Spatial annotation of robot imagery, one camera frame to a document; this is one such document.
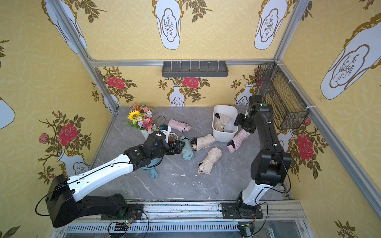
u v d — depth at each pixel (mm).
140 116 902
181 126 1033
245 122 716
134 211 730
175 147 688
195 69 923
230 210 732
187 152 894
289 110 720
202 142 949
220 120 1033
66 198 390
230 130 1043
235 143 926
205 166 844
